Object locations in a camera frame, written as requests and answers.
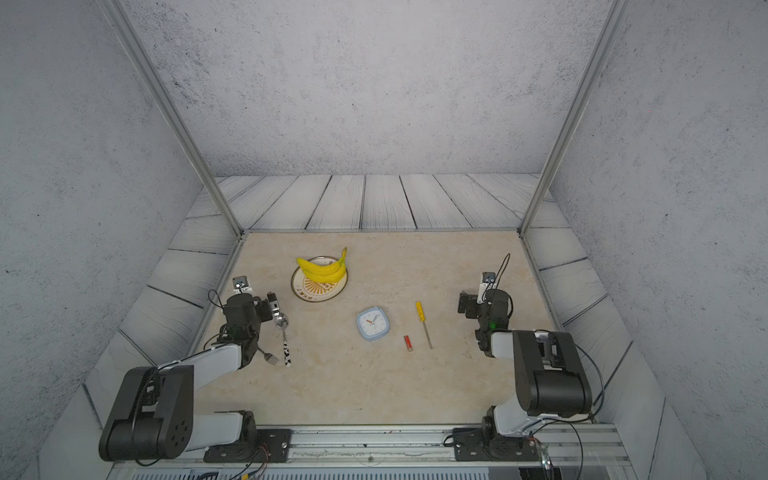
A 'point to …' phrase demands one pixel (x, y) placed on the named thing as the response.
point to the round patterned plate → (312, 291)
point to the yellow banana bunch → (324, 274)
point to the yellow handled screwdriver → (422, 318)
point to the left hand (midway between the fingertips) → (259, 295)
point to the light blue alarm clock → (372, 322)
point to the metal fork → (268, 357)
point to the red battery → (407, 339)
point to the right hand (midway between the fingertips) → (481, 290)
